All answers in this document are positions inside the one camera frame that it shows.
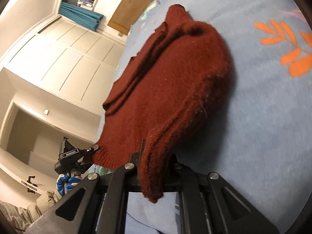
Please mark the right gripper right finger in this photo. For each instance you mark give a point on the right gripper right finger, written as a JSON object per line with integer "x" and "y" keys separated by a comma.
{"x": 209, "y": 204}

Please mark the teal left curtain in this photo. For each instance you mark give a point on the teal left curtain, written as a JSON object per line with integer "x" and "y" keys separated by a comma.
{"x": 85, "y": 18}

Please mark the dark red knitted sweater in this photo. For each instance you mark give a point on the dark red knitted sweater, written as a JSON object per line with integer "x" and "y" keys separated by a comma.
{"x": 167, "y": 91}

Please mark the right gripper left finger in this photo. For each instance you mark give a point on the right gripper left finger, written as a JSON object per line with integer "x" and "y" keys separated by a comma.
{"x": 98, "y": 204}

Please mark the blue gloved left hand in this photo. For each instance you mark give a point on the blue gloved left hand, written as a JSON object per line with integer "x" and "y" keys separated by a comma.
{"x": 66, "y": 182}

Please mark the white wardrobe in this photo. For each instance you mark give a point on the white wardrobe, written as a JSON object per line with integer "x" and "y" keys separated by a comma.
{"x": 68, "y": 61}

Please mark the wooden headboard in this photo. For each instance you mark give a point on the wooden headboard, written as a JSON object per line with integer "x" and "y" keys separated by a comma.
{"x": 126, "y": 14}

